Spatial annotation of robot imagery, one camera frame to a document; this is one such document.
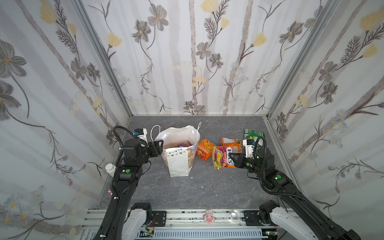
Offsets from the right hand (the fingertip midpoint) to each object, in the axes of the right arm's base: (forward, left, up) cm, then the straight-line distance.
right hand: (227, 152), depth 74 cm
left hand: (+5, +37, +2) cm, 37 cm away
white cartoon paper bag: (-2, +24, -7) cm, 25 cm away
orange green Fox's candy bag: (0, +2, -7) cm, 7 cm away
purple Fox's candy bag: (+11, +21, -11) cm, 26 cm away
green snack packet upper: (+27, -25, -20) cm, 42 cm away
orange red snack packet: (+13, +9, -21) cm, 26 cm away
